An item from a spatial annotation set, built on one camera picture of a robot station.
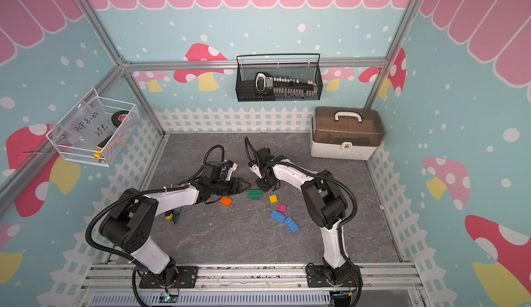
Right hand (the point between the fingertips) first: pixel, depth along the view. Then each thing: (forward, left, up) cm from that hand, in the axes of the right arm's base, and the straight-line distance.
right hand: (265, 184), depth 96 cm
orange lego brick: (-8, +17, -1) cm, 19 cm away
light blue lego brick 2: (-19, -11, -2) cm, 22 cm away
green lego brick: (-6, +5, +1) cm, 7 cm away
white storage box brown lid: (+28, -43, +5) cm, 51 cm away
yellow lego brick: (-7, -4, -1) cm, 8 cm away
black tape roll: (+12, +56, +32) cm, 65 cm away
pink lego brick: (-11, -7, -2) cm, 14 cm away
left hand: (-5, +8, +4) cm, 10 cm away
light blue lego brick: (-15, -6, -2) cm, 16 cm away
